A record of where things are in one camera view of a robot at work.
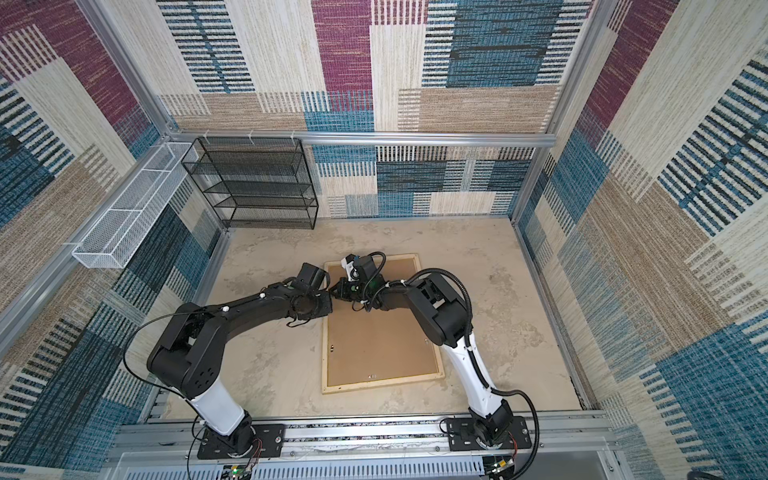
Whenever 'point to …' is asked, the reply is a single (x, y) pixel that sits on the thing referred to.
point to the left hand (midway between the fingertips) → (331, 306)
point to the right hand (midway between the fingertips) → (330, 295)
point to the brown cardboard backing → (378, 346)
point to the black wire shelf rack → (256, 183)
